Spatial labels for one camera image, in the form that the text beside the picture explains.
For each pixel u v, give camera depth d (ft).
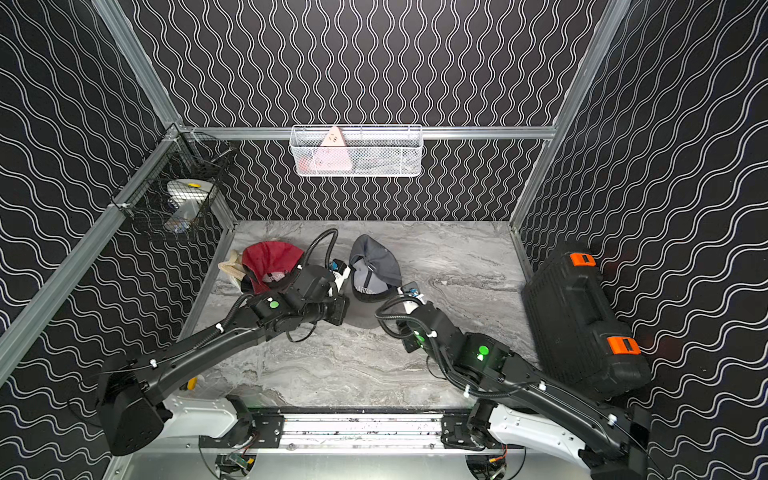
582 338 2.25
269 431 2.45
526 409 2.01
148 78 2.62
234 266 2.97
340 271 2.27
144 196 2.55
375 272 2.81
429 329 1.58
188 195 2.67
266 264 3.01
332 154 2.92
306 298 1.89
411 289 1.97
